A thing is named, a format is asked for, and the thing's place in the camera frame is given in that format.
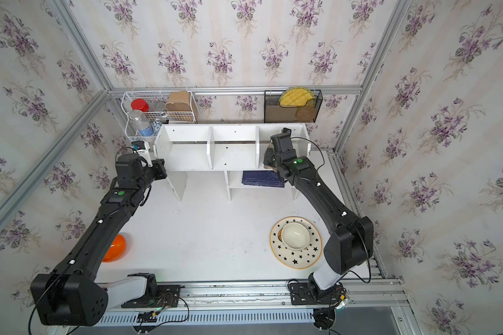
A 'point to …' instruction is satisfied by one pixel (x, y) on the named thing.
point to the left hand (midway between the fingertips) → (166, 161)
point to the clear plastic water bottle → (145, 128)
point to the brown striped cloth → (268, 167)
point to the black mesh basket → (275, 113)
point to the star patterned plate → (296, 259)
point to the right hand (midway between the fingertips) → (274, 154)
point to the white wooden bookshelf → (231, 148)
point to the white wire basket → (157, 114)
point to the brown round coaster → (306, 114)
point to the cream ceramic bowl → (295, 235)
